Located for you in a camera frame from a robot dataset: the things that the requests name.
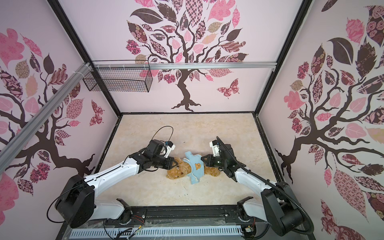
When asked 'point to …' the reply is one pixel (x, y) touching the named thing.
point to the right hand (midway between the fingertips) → (202, 156)
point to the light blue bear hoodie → (197, 166)
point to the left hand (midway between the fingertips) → (176, 166)
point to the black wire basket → (119, 80)
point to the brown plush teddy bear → (180, 169)
